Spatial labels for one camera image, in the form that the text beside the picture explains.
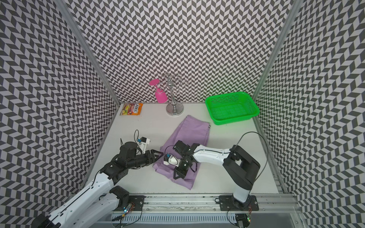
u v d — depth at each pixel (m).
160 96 1.06
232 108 1.16
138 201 0.72
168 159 0.72
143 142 0.74
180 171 0.70
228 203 0.74
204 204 0.75
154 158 0.69
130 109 1.12
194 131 1.02
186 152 0.63
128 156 0.59
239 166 0.46
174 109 1.15
